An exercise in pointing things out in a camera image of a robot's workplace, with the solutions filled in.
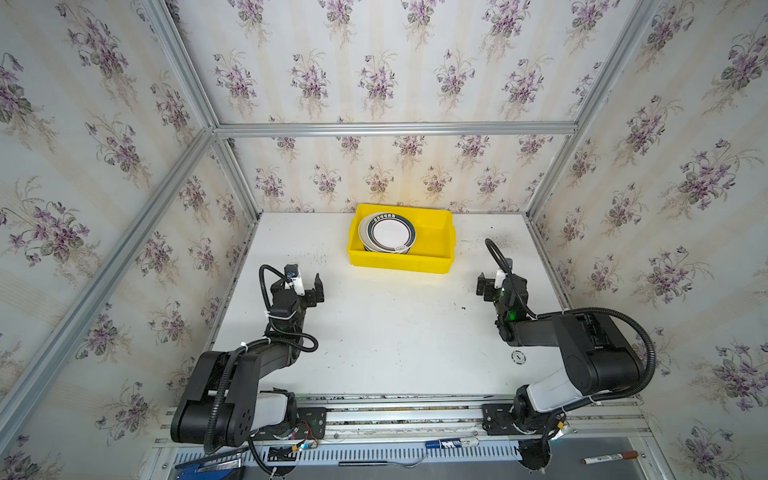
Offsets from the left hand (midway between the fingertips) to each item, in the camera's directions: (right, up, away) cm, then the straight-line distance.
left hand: (300, 273), depth 87 cm
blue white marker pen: (+41, -38, -18) cm, 59 cm away
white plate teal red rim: (+27, +13, +18) cm, 35 cm away
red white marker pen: (+75, -42, -18) cm, 88 cm away
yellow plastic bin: (+43, +7, +18) cm, 47 cm away
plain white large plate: (+17, +13, +17) cm, 28 cm away
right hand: (+61, -2, +5) cm, 61 cm away
